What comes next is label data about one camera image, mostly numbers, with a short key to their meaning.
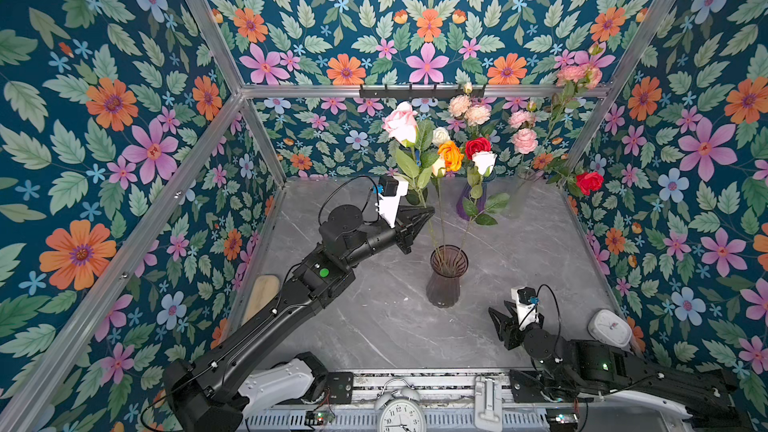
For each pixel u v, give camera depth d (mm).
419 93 922
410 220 532
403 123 446
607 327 803
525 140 859
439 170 666
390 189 507
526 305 626
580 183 704
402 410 676
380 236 531
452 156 688
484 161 663
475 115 861
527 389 728
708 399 507
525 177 976
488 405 700
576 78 836
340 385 735
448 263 782
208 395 373
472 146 690
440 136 734
